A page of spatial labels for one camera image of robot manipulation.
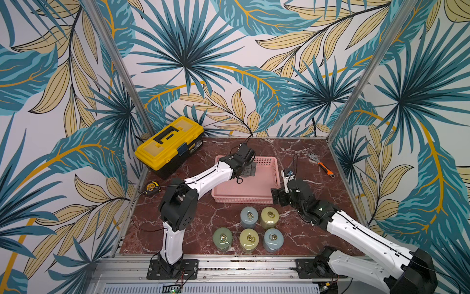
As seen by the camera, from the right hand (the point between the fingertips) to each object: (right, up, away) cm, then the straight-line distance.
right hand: (281, 186), depth 80 cm
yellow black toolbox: (-53, +18, +12) cm, 57 cm away
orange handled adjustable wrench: (+25, +13, +30) cm, 41 cm away
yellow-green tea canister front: (-15, -20, -7) cm, 26 cm away
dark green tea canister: (-25, -20, -7) cm, 33 cm away
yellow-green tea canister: (-6, -13, -2) cm, 14 cm away
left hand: (-16, +7, +11) cm, 21 cm away
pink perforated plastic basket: (-10, -3, +11) cm, 16 cm away
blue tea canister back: (-15, -13, -2) cm, 20 cm away
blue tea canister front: (-5, -20, -7) cm, 22 cm away
